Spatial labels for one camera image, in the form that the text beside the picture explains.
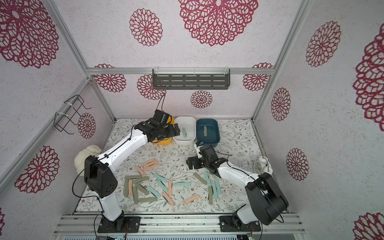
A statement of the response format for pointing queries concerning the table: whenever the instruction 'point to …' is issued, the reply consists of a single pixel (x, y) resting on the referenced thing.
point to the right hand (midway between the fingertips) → (192, 158)
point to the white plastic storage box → (187, 126)
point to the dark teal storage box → (207, 131)
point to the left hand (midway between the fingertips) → (173, 132)
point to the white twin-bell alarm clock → (262, 165)
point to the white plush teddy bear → (80, 157)
